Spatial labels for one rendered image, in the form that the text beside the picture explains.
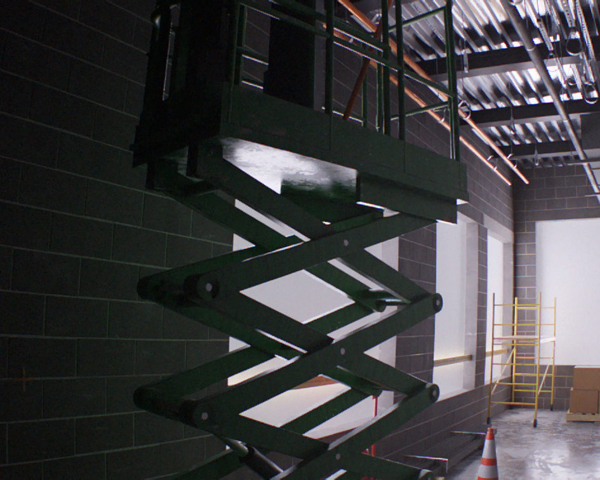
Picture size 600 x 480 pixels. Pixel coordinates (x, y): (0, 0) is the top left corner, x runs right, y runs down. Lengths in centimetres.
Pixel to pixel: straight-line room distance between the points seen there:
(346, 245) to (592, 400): 786
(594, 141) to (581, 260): 463
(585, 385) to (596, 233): 300
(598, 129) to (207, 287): 584
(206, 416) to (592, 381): 842
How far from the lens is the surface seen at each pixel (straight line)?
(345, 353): 260
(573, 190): 1161
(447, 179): 306
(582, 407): 1009
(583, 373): 1009
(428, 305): 304
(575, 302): 1155
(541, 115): 850
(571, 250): 1163
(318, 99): 277
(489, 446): 509
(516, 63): 670
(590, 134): 732
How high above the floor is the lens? 157
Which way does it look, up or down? 7 degrees up
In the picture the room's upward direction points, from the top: 2 degrees clockwise
